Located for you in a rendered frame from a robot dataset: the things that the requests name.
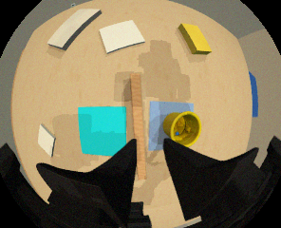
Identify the tan wooden strip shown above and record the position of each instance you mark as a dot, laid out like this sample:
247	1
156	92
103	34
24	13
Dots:
135	86

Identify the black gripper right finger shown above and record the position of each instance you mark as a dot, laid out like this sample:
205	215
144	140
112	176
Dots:
199	179

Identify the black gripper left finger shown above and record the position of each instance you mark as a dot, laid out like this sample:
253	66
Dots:
110	186

